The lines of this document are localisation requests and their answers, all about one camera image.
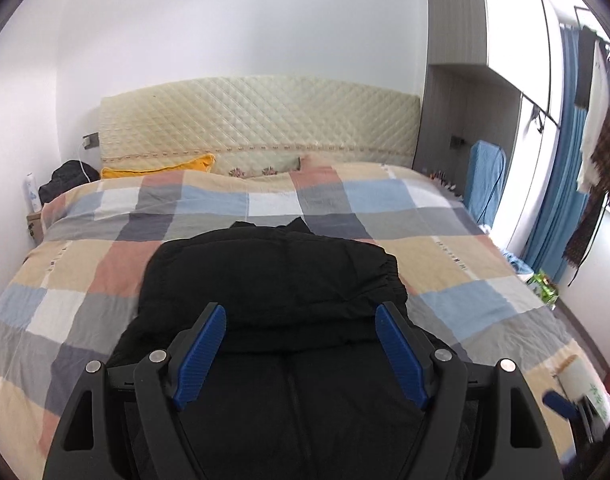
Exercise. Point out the black bag on nightstand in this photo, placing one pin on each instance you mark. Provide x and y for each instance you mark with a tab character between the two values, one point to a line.
71	174

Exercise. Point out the green plastic bag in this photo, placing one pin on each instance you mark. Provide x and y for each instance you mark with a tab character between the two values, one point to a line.
544	288

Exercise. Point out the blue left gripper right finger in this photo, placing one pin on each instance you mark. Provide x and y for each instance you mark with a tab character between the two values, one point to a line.
560	404

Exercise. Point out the blue cloth covered chair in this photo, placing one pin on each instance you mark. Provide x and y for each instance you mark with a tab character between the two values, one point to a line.
484	182

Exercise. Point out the black puffer jacket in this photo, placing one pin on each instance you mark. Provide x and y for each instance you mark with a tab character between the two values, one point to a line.
300	387

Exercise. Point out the plaid patchwork bed quilt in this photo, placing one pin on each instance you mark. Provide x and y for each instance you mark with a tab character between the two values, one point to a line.
77	291

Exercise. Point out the grey white wardrobe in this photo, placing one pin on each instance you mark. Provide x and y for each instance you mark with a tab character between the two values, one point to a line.
494	74

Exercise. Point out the wooden nightstand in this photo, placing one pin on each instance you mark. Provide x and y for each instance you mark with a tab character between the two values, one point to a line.
35	227

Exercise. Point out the cream quilted headboard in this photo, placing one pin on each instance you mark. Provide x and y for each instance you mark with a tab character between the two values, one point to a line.
337	120

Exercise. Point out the yellow pillow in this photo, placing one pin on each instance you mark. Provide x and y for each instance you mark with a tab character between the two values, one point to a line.
204	163

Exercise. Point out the wall power outlet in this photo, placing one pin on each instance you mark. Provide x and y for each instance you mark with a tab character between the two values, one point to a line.
91	141

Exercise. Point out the blue curtain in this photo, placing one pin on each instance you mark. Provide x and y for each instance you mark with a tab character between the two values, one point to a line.
563	204

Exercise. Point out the brown checkered hanging garment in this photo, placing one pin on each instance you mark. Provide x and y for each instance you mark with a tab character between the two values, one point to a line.
577	248

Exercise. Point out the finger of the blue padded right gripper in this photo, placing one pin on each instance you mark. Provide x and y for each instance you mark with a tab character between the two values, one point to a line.
435	380

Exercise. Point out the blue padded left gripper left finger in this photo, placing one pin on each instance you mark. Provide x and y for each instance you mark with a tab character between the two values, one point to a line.
166	381

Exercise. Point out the white hanging garment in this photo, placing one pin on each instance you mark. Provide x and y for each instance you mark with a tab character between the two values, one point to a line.
599	100

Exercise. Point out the floral pillow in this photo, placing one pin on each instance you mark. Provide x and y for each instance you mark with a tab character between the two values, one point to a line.
251	165

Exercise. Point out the white spray bottle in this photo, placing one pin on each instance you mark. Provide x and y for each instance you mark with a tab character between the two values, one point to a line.
32	190

